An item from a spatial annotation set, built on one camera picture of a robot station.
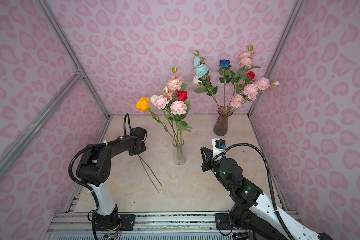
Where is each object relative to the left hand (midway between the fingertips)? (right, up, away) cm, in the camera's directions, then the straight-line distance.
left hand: (140, 147), depth 100 cm
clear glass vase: (+27, -1, -12) cm, 29 cm away
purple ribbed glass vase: (+54, +13, +2) cm, 55 cm away
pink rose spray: (+58, +28, -18) cm, 67 cm away
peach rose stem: (+2, -7, -3) cm, 8 cm away
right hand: (+37, +4, -33) cm, 50 cm away
